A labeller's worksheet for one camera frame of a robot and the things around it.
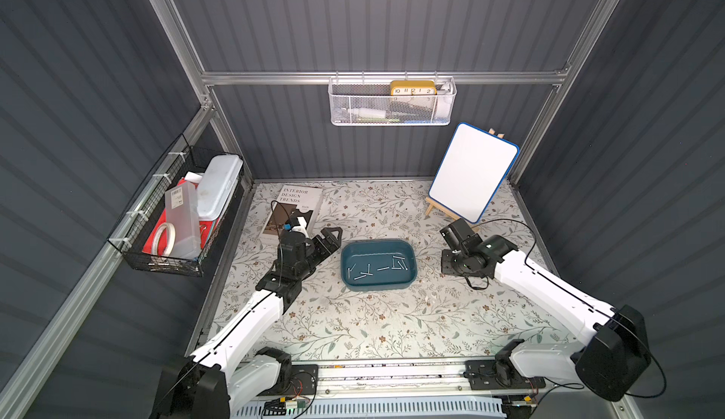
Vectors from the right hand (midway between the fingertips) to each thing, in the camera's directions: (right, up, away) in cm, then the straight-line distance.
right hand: (454, 263), depth 82 cm
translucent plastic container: (-71, +15, -14) cm, 74 cm away
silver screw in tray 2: (-32, -5, +11) cm, 34 cm away
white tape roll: (-69, +10, -20) cm, 73 cm away
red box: (-77, +14, -13) cm, 80 cm away
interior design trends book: (-56, +20, +27) cm, 65 cm away
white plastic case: (-66, +23, -8) cm, 70 cm away
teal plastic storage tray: (-22, -3, +13) cm, 25 cm away
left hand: (-35, +8, -1) cm, 35 cm away
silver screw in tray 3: (-15, -4, +12) cm, 20 cm away
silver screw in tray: (-27, -6, +10) cm, 29 cm away
